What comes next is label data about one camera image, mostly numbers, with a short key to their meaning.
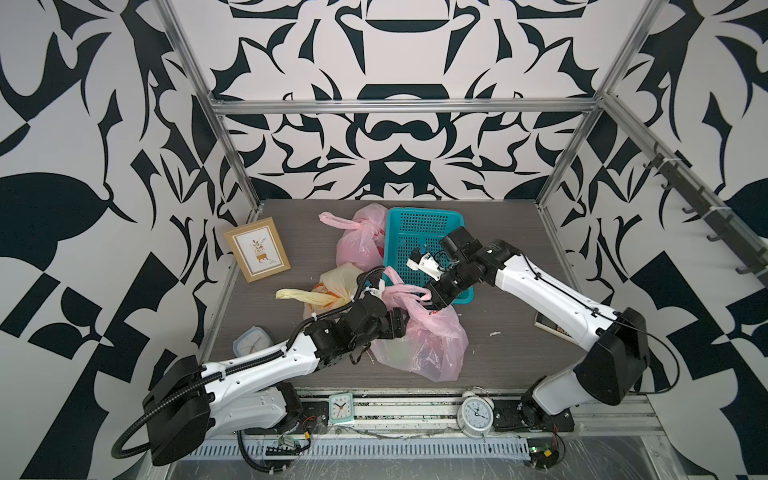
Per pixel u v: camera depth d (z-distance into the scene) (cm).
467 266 59
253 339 84
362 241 93
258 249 94
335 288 83
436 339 78
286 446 68
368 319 58
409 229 108
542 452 71
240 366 45
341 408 74
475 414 71
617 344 41
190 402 40
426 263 71
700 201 59
